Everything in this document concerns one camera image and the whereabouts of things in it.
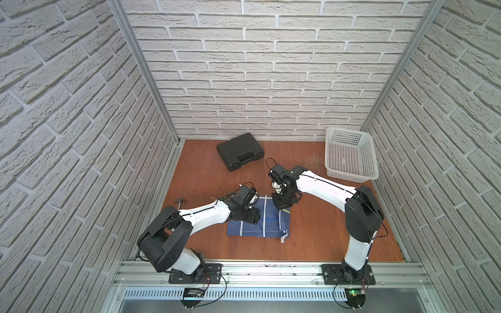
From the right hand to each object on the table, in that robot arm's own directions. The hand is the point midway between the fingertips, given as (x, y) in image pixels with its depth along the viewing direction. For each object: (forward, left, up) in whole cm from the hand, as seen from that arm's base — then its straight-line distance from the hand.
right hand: (280, 207), depth 86 cm
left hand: (-1, +11, -3) cm, 12 cm away
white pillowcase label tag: (-13, +1, -1) cm, 13 cm away
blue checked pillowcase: (-5, +3, -6) cm, 8 cm away
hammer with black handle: (+7, +48, -4) cm, 49 cm away
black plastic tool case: (+38, +19, -2) cm, 42 cm away
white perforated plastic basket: (+33, -47, -5) cm, 57 cm away
